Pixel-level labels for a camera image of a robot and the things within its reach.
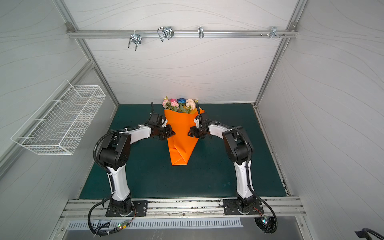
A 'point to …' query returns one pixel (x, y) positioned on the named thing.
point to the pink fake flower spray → (167, 104)
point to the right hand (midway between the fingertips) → (193, 131)
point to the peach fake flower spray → (190, 104)
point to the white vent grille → (193, 223)
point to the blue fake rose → (181, 101)
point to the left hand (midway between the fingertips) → (178, 131)
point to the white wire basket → (60, 124)
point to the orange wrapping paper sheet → (181, 145)
